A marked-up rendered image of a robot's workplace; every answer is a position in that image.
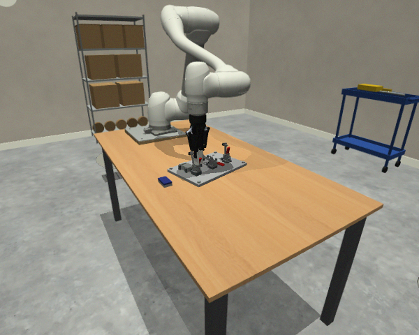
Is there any blue rectangular plate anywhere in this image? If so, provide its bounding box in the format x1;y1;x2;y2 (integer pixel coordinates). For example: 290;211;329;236
158;176;172;188

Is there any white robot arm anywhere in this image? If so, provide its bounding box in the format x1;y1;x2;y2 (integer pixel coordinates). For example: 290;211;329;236
143;5;251;136

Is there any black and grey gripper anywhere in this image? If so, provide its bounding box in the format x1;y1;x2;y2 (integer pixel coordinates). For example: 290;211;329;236
185;114;210;165

